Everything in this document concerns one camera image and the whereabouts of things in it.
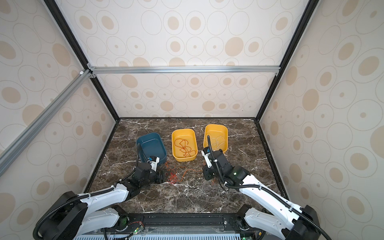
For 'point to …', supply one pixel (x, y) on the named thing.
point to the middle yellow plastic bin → (189, 134)
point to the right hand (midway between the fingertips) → (204, 166)
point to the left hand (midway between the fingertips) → (171, 171)
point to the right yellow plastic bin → (218, 135)
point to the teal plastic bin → (151, 144)
